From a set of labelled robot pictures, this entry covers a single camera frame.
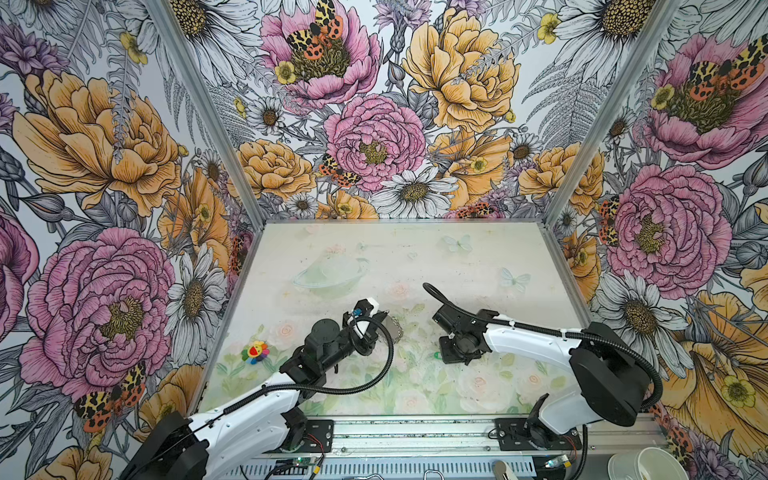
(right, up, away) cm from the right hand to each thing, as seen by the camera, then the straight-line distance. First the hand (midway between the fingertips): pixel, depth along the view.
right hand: (452, 363), depth 85 cm
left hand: (-19, +14, -6) cm, 24 cm away
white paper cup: (+44, -18, -14) cm, 49 cm away
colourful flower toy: (-56, +2, +2) cm, 56 cm away
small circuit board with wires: (-39, -19, -13) cm, 46 cm away
